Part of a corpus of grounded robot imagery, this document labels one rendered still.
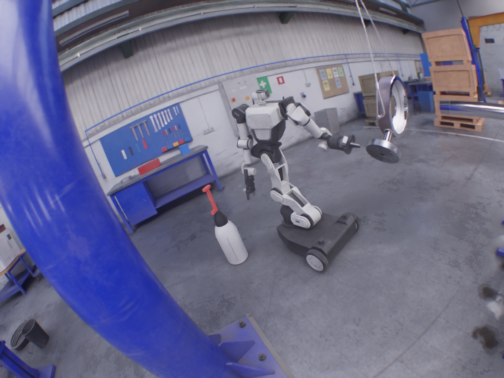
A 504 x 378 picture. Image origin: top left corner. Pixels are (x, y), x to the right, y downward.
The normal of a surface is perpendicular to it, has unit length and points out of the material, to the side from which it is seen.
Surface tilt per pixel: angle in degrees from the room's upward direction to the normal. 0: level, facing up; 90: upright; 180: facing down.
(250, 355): 0
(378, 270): 0
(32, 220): 90
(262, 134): 94
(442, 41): 90
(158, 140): 90
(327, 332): 0
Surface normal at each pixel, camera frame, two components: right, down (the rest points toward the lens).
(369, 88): -0.87, 0.41
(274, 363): -0.31, -0.88
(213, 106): 0.41, 0.22
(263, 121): -0.45, 0.54
